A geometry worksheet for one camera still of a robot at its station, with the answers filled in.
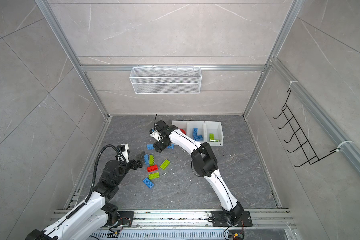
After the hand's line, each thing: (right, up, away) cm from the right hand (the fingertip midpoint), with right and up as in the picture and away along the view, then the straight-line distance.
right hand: (160, 144), depth 98 cm
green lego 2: (+38, +2, +8) cm, 39 cm away
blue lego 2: (+24, +9, +9) cm, 27 cm away
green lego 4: (+4, -11, -8) cm, 14 cm away
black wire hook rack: (+67, +4, -36) cm, 76 cm away
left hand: (-11, 0, -18) cm, 21 cm away
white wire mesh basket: (+3, +45, +3) cm, 45 cm away
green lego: (+36, +5, +9) cm, 37 cm away
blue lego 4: (-5, -20, -14) cm, 25 cm away
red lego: (-5, -13, -9) cm, 17 cm away
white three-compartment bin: (+34, +9, +8) cm, 36 cm away
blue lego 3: (-8, -8, -8) cm, 14 cm away
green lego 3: (-5, -9, -6) cm, 12 cm away
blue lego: (-7, -1, -1) cm, 7 cm away
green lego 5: (-3, -17, -11) cm, 20 cm away
